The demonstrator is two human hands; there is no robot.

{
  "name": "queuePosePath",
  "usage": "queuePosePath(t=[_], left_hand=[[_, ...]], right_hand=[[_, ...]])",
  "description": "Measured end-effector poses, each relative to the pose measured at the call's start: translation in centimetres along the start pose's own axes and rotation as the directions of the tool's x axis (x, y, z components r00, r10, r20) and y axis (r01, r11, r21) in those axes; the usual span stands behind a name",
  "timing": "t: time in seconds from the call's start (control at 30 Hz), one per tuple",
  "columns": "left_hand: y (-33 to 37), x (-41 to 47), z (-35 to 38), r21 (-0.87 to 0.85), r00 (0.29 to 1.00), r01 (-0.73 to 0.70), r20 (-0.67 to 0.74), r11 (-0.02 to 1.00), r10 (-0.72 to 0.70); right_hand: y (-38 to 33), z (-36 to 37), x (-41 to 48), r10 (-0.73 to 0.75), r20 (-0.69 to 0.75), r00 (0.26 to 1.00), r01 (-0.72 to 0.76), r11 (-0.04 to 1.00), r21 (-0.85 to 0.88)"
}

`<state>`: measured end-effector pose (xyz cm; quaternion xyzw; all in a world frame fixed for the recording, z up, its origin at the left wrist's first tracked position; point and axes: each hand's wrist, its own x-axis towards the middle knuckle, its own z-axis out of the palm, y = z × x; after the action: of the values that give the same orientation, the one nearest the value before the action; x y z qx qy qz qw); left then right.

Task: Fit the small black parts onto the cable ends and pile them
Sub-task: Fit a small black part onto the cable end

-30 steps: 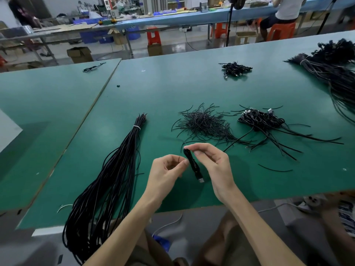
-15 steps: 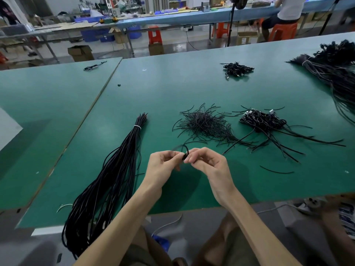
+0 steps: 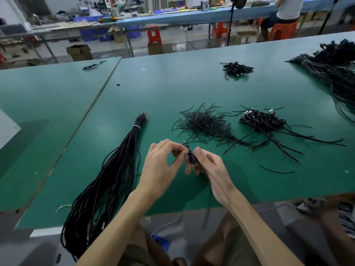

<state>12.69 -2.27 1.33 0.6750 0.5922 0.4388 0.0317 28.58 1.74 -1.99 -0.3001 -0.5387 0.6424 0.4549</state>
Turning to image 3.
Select person's left hand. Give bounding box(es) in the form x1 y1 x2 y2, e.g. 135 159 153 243
136 139 189 203

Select person's right hand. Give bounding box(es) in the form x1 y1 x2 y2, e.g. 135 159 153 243
185 147 240 207

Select pile of black wire ties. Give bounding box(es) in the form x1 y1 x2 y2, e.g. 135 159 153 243
172 103 245 146

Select long black cable bundle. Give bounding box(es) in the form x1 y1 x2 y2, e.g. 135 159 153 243
61 113 148 261

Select small pile of knotted cables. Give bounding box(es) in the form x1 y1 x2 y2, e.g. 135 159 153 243
220 61 255 79

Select small cable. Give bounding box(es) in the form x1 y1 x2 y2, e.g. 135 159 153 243
82 61 107 71

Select large heap of black cables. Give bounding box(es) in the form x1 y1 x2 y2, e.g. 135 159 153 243
287 40 355 124

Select person's right forearm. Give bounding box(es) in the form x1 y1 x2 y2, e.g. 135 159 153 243
222 191 305 266

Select person's left forearm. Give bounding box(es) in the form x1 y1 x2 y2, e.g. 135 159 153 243
77 190 159 266

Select person's brown shorts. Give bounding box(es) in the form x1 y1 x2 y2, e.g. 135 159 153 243
119 227 173 266

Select person's right leg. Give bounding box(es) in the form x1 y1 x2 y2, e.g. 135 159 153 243
319 194 355 266

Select blue plastic item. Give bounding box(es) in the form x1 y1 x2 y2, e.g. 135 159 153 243
152 234 171 252

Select small cardboard box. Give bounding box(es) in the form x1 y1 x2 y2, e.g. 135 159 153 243
148 42 164 55

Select red plastic stool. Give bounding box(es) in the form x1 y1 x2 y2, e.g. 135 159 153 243
147 26 163 45

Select open cardboard box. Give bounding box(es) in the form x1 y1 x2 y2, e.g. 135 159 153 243
67 44 94 62

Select orange plastic stool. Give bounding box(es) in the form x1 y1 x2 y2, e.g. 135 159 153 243
268 22 298 41
214 21 229 38

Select large white box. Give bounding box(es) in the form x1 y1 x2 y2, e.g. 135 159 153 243
0 109 22 150

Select black fan on stand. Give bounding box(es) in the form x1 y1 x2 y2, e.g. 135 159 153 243
226 0 248 47

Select long blue workbench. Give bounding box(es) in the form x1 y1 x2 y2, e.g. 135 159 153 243
91 0 355 28

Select black tripod stand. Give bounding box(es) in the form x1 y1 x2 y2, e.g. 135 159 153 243
319 0 340 35

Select loose black wire tie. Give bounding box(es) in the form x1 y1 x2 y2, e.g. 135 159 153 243
260 166 296 174

